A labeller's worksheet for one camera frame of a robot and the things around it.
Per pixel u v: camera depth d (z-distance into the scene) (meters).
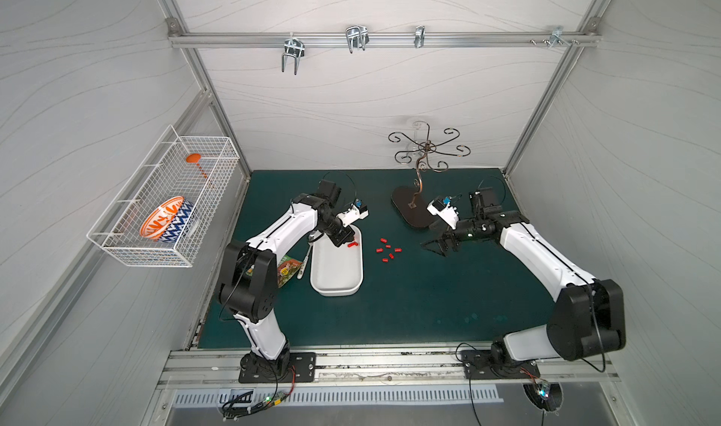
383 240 0.99
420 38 0.78
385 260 0.94
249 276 0.48
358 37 0.76
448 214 0.73
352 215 0.80
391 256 0.95
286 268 0.88
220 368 0.75
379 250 0.96
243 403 0.69
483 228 0.63
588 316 0.42
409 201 1.07
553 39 0.77
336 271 0.91
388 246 0.97
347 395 0.70
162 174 0.70
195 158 0.80
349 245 0.98
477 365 0.73
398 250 0.96
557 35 0.77
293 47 0.78
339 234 0.78
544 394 0.72
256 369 0.72
